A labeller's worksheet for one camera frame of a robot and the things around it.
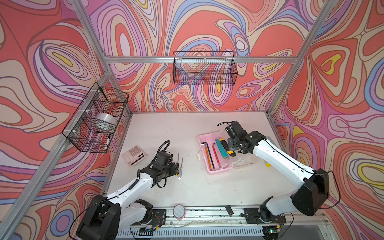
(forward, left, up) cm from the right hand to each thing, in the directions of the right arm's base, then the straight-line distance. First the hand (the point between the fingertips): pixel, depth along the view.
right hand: (237, 145), depth 82 cm
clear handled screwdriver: (-7, +33, -14) cm, 37 cm away
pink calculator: (+3, +63, -12) cm, 64 cm away
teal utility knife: (+2, +7, -8) cm, 11 cm away
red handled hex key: (+4, +10, -15) cm, 18 cm away
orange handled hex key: (-3, +15, -16) cm, 22 cm away
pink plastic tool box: (-6, -3, -7) cm, 9 cm away
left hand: (-6, +35, -12) cm, 37 cm away
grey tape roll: (+4, +66, +19) cm, 69 cm away
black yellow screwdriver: (-4, +35, -14) cm, 38 cm away
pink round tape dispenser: (-30, +33, -10) cm, 45 cm away
